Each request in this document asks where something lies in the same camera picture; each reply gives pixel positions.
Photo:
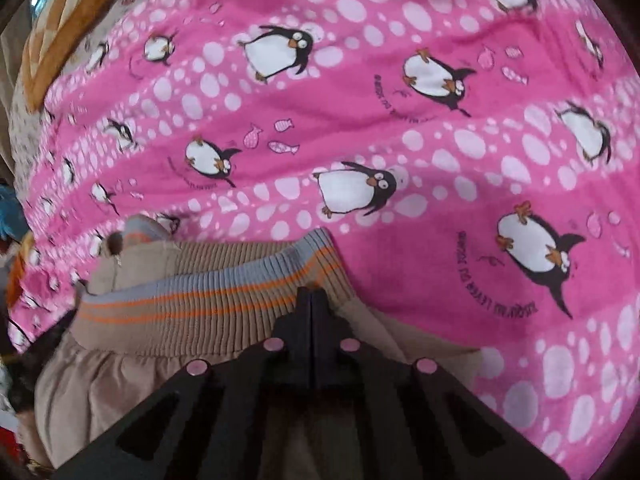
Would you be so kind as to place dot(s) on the beige jacket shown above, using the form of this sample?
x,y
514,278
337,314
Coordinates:
x,y
200,280

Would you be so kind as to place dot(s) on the pink penguin print blanket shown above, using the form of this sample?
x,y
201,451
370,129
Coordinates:
x,y
400,160

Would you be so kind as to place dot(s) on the orange plush toy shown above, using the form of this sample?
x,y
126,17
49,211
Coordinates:
x,y
20,272

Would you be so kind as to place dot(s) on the blue plastic bag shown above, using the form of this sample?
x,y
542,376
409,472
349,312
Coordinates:
x,y
10,212

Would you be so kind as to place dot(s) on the orange checkered mat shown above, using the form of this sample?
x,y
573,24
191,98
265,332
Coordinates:
x,y
65,45

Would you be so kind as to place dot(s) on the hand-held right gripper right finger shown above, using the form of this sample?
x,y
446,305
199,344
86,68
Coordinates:
x,y
325,330

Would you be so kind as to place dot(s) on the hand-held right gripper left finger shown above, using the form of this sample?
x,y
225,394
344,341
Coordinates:
x,y
300,330

